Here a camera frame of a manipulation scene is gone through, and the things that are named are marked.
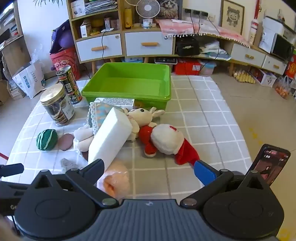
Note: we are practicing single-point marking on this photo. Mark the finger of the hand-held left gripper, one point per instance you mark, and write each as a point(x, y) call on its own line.
point(11, 169)

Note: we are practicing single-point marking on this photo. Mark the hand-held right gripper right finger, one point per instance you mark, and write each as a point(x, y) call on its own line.
point(203, 172)

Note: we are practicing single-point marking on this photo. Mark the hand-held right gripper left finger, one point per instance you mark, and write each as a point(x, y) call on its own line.
point(92, 170)

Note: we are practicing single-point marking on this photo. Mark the white foam block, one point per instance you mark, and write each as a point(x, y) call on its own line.
point(111, 139)

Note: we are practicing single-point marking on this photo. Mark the red and white santa plush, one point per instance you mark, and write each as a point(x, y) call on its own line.
point(166, 139)

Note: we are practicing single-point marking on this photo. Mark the patterned lace cloth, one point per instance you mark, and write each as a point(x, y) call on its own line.
point(98, 114)

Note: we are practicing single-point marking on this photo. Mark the cream rabbit plush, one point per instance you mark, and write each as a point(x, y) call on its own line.
point(141, 115)

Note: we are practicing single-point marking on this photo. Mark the green plastic bin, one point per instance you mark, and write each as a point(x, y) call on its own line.
point(129, 80)

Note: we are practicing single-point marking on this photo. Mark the grey crumpled scrap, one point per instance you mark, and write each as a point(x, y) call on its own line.
point(67, 163)

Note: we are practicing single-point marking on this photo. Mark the peach fluffy plush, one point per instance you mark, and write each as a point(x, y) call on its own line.
point(115, 183)

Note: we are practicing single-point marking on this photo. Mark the brown round pad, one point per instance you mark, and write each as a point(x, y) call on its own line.
point(65, 141)

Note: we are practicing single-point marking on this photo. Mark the green knitted watermelon ball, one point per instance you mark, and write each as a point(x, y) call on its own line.
point(47, 139)

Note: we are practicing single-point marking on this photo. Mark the grey checked tablecloth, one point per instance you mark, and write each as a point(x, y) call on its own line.
point(203, 125)

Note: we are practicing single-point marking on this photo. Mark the black smartphone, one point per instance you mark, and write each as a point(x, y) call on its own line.
point(270, 164)

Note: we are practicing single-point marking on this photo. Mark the clear jar with gold lid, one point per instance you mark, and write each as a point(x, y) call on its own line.
point(57, 106)

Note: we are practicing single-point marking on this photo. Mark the white printed box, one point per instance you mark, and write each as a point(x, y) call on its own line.
point(115, 101)

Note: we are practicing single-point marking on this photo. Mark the tall black printed can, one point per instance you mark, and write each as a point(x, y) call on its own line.
point(69, 85)

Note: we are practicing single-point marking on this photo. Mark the white paper bag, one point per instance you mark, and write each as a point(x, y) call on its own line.
point(29, 77)

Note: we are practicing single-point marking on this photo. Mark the yellow egg cartons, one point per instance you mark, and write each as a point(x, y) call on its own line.
point(244, 77)

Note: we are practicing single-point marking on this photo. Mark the red cardboard box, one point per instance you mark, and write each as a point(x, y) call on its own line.
point(186, 67)

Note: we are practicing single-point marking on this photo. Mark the red patterned box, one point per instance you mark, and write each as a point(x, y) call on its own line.
point(64, 60)

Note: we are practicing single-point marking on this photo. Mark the white carton with print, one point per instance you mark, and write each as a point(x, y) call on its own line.
point(266, 77)

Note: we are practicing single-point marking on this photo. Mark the bag of oranges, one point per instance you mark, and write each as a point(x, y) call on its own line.
point(283, 89)

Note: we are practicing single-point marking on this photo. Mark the blue clear storage box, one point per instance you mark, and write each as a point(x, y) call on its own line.
point(133, 59)

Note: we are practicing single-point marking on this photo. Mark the wooden bookshelf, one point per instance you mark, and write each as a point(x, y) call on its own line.
point(13, 51)

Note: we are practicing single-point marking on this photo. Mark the clear box with black lid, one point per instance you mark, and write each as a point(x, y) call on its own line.
point(165, 60)

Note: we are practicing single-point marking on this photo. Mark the folded pale cloths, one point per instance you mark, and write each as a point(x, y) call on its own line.
point(212, 49)

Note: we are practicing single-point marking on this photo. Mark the black case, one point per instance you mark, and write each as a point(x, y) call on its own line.
point(187, 46)

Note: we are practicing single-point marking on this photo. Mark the red gift box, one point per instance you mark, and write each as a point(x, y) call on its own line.
point(291, 70)

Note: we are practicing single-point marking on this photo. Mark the purple bag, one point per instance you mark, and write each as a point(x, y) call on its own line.
point(62, 38)

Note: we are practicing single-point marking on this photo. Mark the small white box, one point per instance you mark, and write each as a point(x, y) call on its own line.
point(85, 30)

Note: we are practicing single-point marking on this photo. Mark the pink tasselled cloth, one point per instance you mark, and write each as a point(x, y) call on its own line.
point(185, 27)

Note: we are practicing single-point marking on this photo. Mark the yellow round container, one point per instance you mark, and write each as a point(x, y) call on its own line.
point(97, 23)

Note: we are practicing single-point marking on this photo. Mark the black microwave oven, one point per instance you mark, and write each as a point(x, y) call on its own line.
point(281, 47)

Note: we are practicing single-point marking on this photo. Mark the wooden shelf cabinet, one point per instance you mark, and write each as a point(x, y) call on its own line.
point(120, 25)

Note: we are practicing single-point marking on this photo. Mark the yellow bottle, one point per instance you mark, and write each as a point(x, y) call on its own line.
point(128, 18)

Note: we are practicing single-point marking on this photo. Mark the small glass jar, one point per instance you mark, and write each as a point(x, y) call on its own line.
point(147, 23)

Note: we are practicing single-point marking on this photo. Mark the framed cartoon picture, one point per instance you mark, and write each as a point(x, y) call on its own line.
point(232, 16)

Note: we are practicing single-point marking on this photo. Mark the large white box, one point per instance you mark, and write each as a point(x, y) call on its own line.
point(77, 8)

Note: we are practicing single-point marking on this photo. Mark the stack of papers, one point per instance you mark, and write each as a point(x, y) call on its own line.
point(101, 6)

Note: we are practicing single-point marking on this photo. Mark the framed cat picture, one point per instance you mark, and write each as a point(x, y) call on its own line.
point(168, 8)

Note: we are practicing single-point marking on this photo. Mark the white desk fan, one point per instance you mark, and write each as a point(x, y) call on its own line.
point(146, 9)

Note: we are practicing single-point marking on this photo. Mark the green potted plant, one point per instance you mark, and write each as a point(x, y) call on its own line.
point(48, 2)

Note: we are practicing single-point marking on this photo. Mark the beige desk fan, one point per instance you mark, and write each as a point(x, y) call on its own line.
point(130, 1)

